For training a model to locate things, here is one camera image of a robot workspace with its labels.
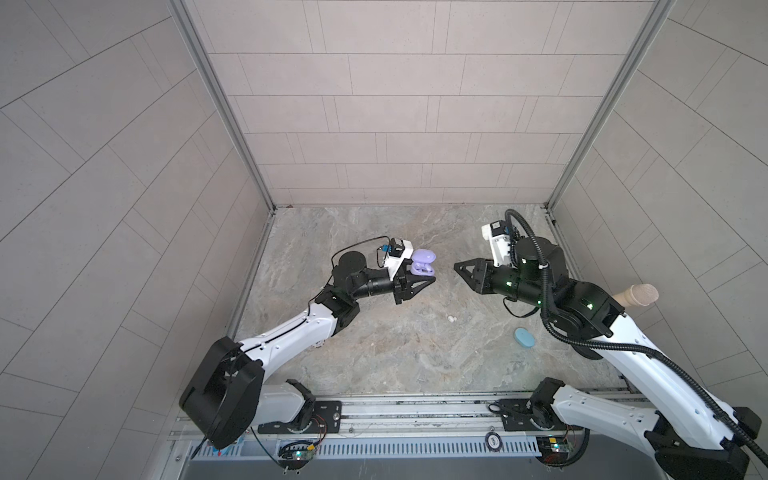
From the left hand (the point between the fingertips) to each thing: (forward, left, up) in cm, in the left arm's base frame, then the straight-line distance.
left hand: (435, 276), depth 67 cm
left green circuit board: (-32, +31, -23) cm, 50 cm away
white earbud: (0, -8, -25) cm, 26 cm away
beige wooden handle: (-5, -44, 0) cm, 44 cm away
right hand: (-2, -3, +5) cm, 6 cm away
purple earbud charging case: (+2, +3, +3) cm, 5 cm away
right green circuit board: (-31, -28, -26) cm, 49 cm away
